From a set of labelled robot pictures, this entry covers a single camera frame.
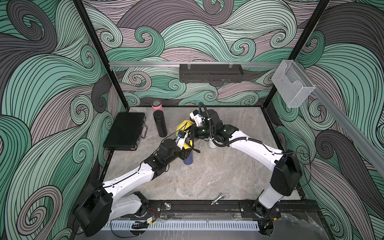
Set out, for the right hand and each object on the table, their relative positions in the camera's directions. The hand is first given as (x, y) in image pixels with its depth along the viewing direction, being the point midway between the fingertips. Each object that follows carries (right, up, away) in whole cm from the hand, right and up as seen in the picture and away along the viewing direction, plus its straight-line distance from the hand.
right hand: (180, 135), depth 74 cm
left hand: (+5, -4, +5) cm, 8 cm away
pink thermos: (-16, +17, +18) cm, 30 cm away
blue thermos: (+5, -17, +15) cm, 23 cm away
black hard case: (-39, -1, +23) cm, 45 cm away
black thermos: (-13, +5, +20) cm, 24 cm away
